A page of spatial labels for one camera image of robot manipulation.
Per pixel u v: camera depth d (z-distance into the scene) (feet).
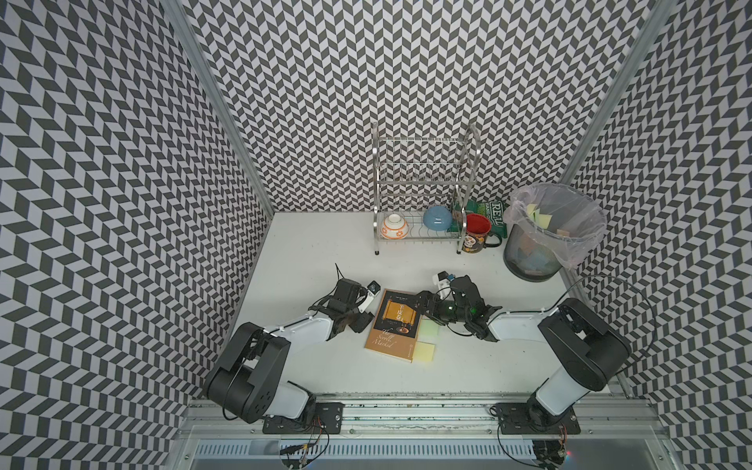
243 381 1.37
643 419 2.48
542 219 3.16
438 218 3.58
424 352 2.72
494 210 3.79
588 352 1.50
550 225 3.26
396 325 2.89
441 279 2.77
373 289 2.69
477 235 3.28
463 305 2.34
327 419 2.39
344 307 2.34
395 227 3.35
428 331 2.85
